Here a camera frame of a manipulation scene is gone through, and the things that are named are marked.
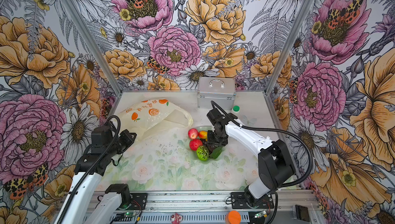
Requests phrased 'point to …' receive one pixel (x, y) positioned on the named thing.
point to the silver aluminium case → (221, 90)
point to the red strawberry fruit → (195, 143)
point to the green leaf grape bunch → (215, 152)
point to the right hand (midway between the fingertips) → (212, 148)
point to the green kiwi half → (202, 152)
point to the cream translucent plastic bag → (147, 116)
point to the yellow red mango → (203, 134)
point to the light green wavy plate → (194, 153)
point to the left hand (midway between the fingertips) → (137, 139)
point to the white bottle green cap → (236, 109)
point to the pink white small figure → (176, 218)
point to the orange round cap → (233, 217)
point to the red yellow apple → (193, 133)
